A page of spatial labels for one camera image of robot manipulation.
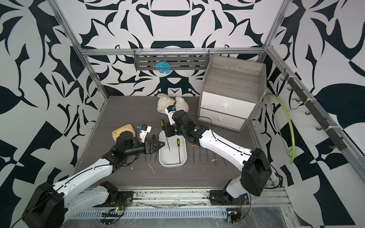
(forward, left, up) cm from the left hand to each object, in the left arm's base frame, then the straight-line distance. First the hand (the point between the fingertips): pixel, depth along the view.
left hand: (162, 142), depth 76 cm
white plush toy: (+34, +1, -5) cm, 34 cm away
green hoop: (-5, -60, +13) cm, 61 cm away
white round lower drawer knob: (+18, -36, -7) cm, 40 cm away
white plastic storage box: (+1, -5, -17) cm, 18 cm away
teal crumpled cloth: (+44, 0, +18) cm, 48 cm away
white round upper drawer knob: (+18, -36, +6) cm, 40 cm away
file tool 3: (+11, +9, -16) cm, 22 cm away
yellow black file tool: (0, +6, -18) cm, 19 cm away
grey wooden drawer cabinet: (+24, -40, +14) cm, 49 cm away
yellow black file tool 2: (+6, -18, -17) cm, 25 cm away
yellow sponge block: (+15, +32, -14) cm, 38 cm away
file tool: (+6, 0, +5) cm, 8 cm away
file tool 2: (+5, -8, -17) cm, 19 cm away
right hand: (+7, 0, +5) cm, 9 cm away
